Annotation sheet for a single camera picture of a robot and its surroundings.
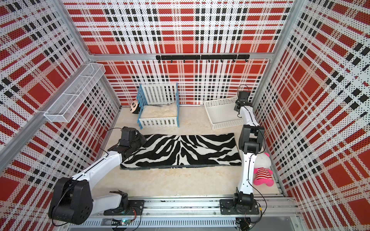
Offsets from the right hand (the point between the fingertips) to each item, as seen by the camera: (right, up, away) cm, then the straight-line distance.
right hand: (244, 105), depth 105 cm
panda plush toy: (-83, 0, +6) cm, 84 cm away
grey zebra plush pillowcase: (-57, -31, -12) cm, 66 cm away
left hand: (-67, -21, -15) cm, 72 cm away
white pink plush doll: (+1, -40, -26) cm, 48 cm away
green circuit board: (-71, -61, -36) cm, 100 cm away
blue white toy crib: (-69, +3, +22) cm, 72 cm away
